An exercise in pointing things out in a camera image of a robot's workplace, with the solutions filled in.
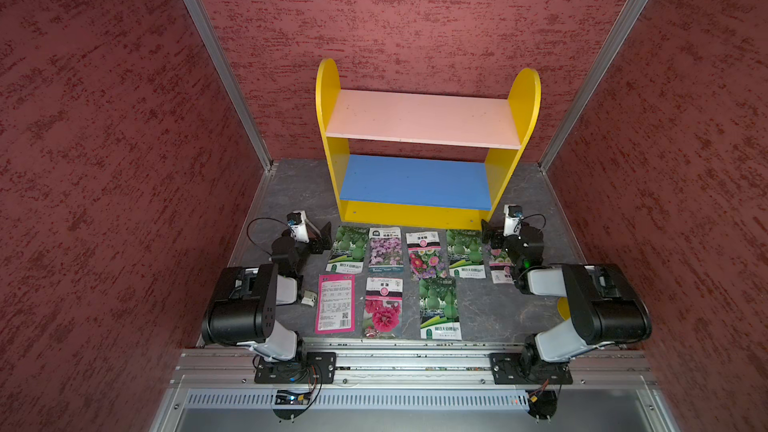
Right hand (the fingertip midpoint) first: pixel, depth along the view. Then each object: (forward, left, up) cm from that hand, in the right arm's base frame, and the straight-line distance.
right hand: (496, 222), depth 94 cm
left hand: (-1, +58, +2) cm, 58 cm away
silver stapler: (-22, +58, -4) cm, 62 cm away
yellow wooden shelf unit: (+27, +15, +2) cm, 31 cm away
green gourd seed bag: (-8, +10, -7) cm, 15 cm away
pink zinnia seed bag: (-8, +23, -7) cm, 25 cm away
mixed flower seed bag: (-12, -1, -8) cm, 15 cm away
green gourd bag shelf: (-25, +21, -7) cm, 33 cm away
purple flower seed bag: (-7, +36, -6) cm, 38 cm away
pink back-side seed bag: (-23, +51, -6) cm, 56 cm away
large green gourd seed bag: (-6, +48, -5) cm, 49 cm away
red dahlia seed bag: (-24, +37, -6) cm, 44 cm away
